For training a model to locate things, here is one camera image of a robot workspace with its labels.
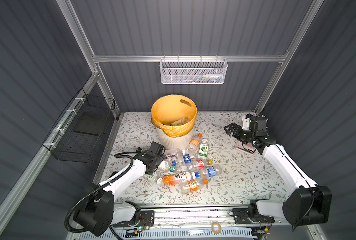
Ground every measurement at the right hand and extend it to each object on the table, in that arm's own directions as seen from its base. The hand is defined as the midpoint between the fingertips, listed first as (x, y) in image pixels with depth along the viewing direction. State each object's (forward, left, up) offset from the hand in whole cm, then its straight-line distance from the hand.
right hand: (232, 131), depth 82 cm
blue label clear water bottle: (-17, +11, -16) cm, 26 cm away
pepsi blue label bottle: (-8, +26, -14) cm, 31 cm away
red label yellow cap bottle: (-13, +18, -15) cm, 27 cm away
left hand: (-11, +42, -13) cm, 45 cm away
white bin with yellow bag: (+16, +34, -4) cm, 38 cm away
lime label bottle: (-20, +46, -16) cm, 53 cm away
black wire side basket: (-8, +79, +9) cm, 80 cm away
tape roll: (-44, +14, -20) cm, 50 cm away
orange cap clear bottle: (+2, +21, -19) cm, 28 cm away
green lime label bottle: (-1, +15, -18) cm, 23 cm away
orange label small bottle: (-25, +23, -15) cm, 37 cm away
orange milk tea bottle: (-21, +33, -16) cm, 42 cm away
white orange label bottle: (-13, +39, -15) cm, 44 cm away
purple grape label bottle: (-6, +35, -15) cm, 38 cm away
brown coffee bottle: (+13, +28, -6) cm, 32 cm away
